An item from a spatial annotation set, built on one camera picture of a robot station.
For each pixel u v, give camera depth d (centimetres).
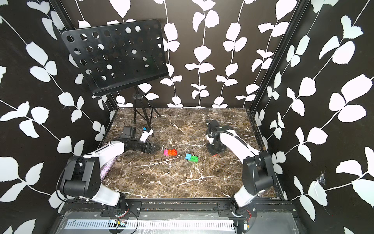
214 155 94
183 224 70
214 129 65
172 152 93
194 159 91
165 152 93
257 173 45
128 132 74
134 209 73
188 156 90
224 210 73
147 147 80
